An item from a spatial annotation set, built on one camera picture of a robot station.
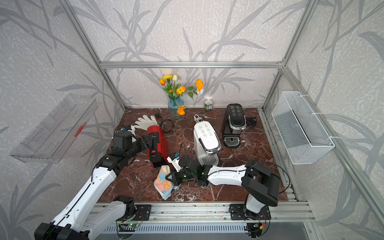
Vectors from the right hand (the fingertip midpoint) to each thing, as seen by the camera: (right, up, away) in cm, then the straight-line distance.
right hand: (166, 177), depth 75 cm
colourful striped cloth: (-1, -4, -1) cm, 5 cm away
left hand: (-10, +19, +4) cm, 22 cm away
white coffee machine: (+21, +17, 0) cm, 27 cm away
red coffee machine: (-4, +12, 0) cm, 13 cm away
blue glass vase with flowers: (0, +42, +30) cm, 52 cm away
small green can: (+23, +41, +41) cm, 62 cm away
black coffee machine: (+37, +29, +9) cm, 48 cm away
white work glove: (-26, +27, +36) cm, 52 cm away
